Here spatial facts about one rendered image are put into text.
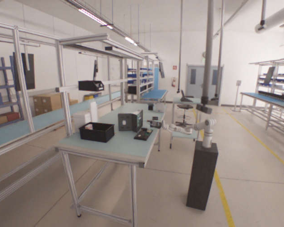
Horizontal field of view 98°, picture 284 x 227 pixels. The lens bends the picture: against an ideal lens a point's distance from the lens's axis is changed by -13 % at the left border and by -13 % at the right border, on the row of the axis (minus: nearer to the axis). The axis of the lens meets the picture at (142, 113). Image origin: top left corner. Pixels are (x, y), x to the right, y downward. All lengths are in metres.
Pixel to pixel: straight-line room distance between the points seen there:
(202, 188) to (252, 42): 7.87
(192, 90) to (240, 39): 3.43
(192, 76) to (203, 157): 6.70
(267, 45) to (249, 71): 1.47
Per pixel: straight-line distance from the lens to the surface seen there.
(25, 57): 2.69
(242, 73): 8.62
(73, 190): 1.82
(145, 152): 1.22
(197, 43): 8.18
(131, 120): 1.57
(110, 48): 1.46
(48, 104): 4.82
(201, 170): 1.78
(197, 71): 8.12
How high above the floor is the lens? 1.63
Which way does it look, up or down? 16 degrees down
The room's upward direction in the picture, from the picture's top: straight up
